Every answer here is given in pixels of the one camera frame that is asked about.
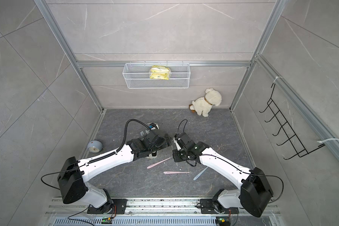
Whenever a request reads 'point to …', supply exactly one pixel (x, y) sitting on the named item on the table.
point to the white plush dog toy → (202, 105)
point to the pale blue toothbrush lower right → (200, 173)
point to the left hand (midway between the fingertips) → (170, 138)
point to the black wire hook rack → (301, 151)
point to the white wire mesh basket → (138, 76)
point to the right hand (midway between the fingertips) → (175, 156)
